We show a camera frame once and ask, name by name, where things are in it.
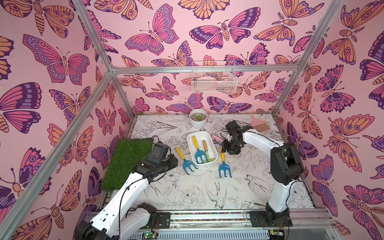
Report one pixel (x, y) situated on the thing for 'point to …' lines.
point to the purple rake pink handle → (217, 140)
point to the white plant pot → (198, 118)
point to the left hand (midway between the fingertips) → (177, 159)
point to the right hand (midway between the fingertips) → (222, 152)
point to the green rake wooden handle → (209, 159)
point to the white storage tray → (200, 136)
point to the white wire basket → (214, 77)
